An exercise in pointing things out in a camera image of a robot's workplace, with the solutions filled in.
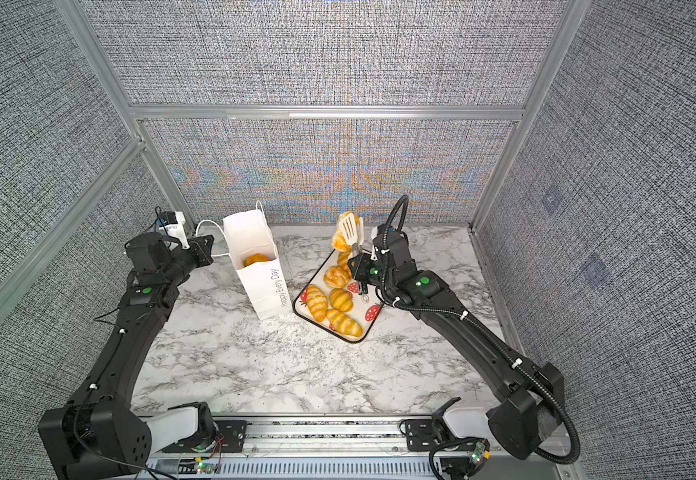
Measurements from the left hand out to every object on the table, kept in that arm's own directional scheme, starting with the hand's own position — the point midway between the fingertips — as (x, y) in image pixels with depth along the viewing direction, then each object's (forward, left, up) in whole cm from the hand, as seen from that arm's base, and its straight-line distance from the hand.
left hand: (213, 236), depth 78 cm
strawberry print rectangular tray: (-9, -40, -28) cm, 50 cm away
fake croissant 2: (-7, -25, -24) cm, 36 cm away
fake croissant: (-2, -33, -2) cm, 33 cm away
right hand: (-8, -35, -3) cm, 36 cm away
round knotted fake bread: (+3, -32, -25) cm, 41 cm away
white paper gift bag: (+9, -6, -9) cm, 14 cm away
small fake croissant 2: (-6, -33, -25) cm, 42 cm away
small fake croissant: (+11, -34, -25) cm, 43 cm away
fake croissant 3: (-14, -33, -25) cm, 44 cm away
